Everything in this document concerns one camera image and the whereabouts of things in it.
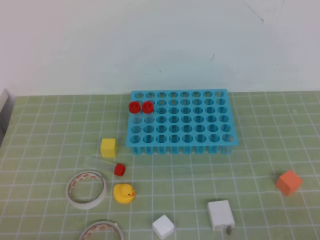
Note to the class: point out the red capped clear tube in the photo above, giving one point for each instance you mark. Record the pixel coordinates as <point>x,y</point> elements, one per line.
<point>117,168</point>

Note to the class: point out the red capped tube right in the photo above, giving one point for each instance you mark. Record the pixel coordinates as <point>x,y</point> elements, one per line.
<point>148,111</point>

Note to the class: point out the red capped tube left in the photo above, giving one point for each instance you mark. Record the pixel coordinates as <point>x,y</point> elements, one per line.
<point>134,108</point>

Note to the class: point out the cyan tube rack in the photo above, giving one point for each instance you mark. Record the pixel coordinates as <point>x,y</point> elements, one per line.
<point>184,121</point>

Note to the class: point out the green grid cloth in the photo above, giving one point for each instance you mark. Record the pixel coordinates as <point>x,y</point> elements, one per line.
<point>49,137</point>

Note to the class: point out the yellow foam cube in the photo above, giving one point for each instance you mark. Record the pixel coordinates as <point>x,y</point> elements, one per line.
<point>108,148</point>

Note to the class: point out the yellow rubber duck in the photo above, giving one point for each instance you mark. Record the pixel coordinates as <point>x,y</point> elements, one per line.
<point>123,193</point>

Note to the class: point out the white foam cube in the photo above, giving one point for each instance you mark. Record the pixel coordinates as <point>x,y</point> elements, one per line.
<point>163,227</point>

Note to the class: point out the white power adapter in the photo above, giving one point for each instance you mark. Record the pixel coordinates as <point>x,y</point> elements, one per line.
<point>221,216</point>

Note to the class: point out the white tape roll upper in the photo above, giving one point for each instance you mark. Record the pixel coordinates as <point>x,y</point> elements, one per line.
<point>86,190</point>

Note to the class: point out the white tape roll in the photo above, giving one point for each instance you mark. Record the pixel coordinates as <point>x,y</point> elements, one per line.
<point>86,190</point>
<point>101,226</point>

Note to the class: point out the white tape roll lower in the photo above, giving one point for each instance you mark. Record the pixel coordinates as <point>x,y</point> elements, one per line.
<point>101,226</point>

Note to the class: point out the orange foam cube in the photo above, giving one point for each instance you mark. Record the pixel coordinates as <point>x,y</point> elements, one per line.
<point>289,182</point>

